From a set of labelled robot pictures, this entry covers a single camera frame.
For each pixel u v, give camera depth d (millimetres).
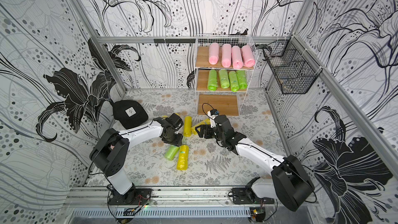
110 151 487
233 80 841
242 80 837
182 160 803
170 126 687
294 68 882
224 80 842
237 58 721
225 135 627
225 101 1121
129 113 983
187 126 921
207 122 958
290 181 410
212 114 742
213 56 733
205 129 717
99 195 750
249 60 717
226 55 722
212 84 830
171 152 839
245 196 654
